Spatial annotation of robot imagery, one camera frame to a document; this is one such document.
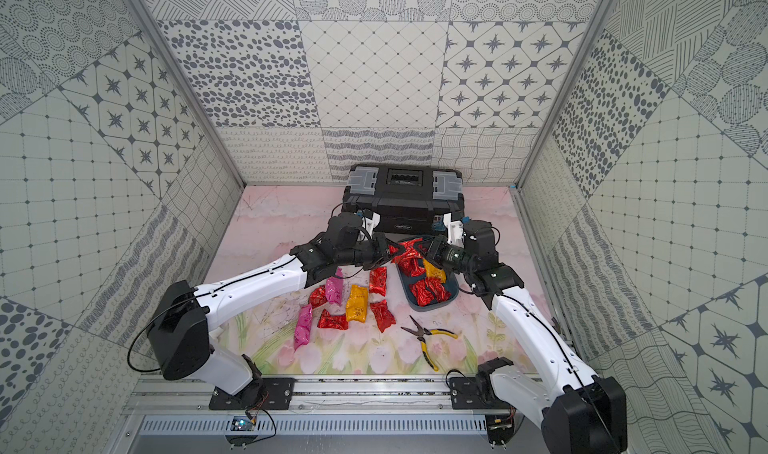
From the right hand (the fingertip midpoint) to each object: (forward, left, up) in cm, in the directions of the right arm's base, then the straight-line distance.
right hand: (415, 249), depth 76 cm
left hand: (0, +2, +3) cm, 3 cm away
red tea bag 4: (+2, +11, -20) cm, 23 cm away
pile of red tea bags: (-2, -4, -20) cm, 21 cm away
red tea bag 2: (-10, +9, -19) cm, 23 cm away
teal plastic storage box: (+2, +2, -20) cm, 20 cm away
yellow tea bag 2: (+4, -6, -19) cm, 20 cm away
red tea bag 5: (-1, +1, 0) cm, 2 cm away
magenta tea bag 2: (-3, +24, -16) cm, 29 cm away
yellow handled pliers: (-14, -3, -22) cm, 26 cm away
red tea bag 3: (-5, +28, -18) cm, 34 cm away
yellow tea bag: (-7, +17, -19) cm, 26 cm away
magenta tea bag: (-14, +31, -18) cm, 39 cm away
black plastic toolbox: (+22, +2, -4) cm, 23 cm away
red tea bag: (-12, +23, -19) cm, 32 cm away
